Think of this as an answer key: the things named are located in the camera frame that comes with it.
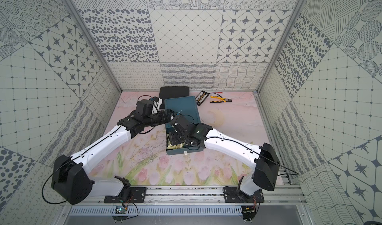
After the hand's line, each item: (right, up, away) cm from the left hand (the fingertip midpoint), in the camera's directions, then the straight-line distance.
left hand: (172, 112), depth 79 cm
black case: (-10, +14, +36) cm, 40 cm away
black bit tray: (+17, +10, +35) cm, 40 cm away
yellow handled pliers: (+34, +8, +35) cm, 50 cm away
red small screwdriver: (+31, +15, +41) cm, 54 cm away
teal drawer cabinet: (+8, +3, +4) cm, 9 cm away
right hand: (+1, -13, -4) cm, 14 cm away
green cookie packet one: (+4, -17, -6) cm, 18 cm away
